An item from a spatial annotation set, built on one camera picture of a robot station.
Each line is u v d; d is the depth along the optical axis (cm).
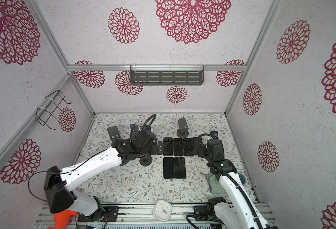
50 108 78
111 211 75
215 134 68
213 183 83
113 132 97
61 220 70
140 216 74
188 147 180
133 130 104
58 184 41
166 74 92
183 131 103
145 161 93
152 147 69
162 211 73
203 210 74
